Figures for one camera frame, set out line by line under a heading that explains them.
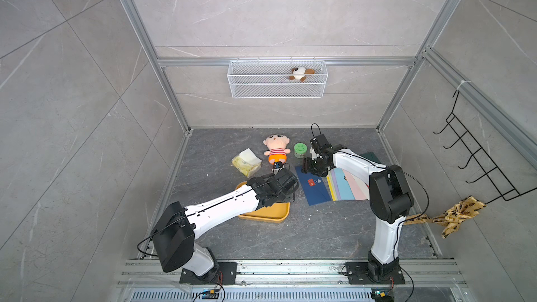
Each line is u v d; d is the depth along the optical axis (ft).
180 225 1.53
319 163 2.49
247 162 3.32
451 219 2.25
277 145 3.41
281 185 1.97
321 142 2.60
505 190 1.94
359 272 2.39
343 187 3.13
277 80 3.30
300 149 3.41
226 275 2.42
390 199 1.68
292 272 2.45
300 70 2.88
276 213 2.89
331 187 3.13
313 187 3.14
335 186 3.14
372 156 3.52
